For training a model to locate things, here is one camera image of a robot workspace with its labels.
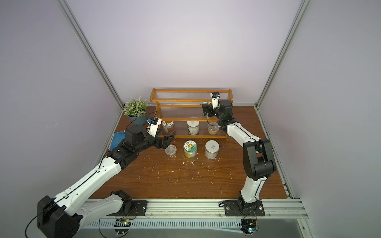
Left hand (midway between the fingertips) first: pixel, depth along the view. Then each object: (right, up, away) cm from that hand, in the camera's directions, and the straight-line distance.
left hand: (169, 132), depth 74 cm
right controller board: (+39, -44, -5) cm, 59 cm away
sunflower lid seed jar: (+10, -11, +11) cm, 19 cm away
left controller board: (-23, -46, -3) cm, 52 cm away
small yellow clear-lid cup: (+25, +1, +23) cm, 34 cm away
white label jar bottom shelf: (+12, +1, +21) cm, 24 cm away
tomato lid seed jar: (-4, +1, +21) cm, 21 cm away
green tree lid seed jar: (+21, +17, +15) cm, 31 cm away
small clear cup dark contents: (-1, -12, +13) cm, 18 cm away
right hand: (+23, +18, +15) cm, 33 cm away
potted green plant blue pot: (-27, +12, +23) cm, 37 cm away
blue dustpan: (-41, -7, +26) cm, 50 cm away
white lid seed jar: (+23, -11, +11) cm, 28 cm away
